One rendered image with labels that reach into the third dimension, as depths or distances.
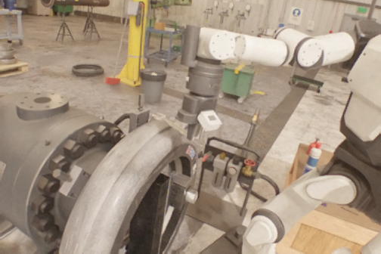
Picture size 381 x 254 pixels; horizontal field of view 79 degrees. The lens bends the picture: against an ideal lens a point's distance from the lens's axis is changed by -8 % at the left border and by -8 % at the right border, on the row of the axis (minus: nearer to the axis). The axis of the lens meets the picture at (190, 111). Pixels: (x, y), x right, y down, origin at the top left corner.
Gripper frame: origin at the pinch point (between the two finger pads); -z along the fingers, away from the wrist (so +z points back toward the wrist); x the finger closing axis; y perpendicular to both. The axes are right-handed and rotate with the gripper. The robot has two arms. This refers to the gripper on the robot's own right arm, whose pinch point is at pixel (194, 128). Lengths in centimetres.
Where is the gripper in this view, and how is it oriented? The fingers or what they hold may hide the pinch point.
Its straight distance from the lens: 67.3
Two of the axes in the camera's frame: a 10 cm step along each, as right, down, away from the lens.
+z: 1.7, -9.3, -3.1
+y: -6.4, -3.5, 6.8
